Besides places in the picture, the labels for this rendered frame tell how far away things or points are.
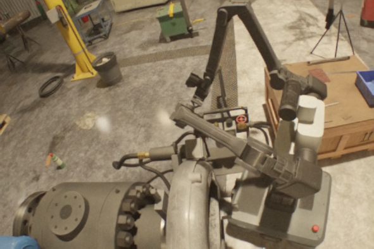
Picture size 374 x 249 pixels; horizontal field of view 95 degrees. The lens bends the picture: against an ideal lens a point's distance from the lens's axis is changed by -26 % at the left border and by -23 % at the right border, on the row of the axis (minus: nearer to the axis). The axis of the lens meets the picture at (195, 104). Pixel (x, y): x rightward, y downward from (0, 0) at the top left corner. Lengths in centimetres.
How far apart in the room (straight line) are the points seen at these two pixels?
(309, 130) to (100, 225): 89
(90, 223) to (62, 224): 13
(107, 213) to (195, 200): 40
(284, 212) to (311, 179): 77
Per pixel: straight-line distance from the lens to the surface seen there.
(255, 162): 71
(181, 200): 77
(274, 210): 149
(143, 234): 103
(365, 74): 205
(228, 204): 112
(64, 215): 109
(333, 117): 169
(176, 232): 75
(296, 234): 146
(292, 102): 75
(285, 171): 72
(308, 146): 82
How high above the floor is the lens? 167
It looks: 42 degrees down
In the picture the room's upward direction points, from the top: 17 degrees counter-clockwise
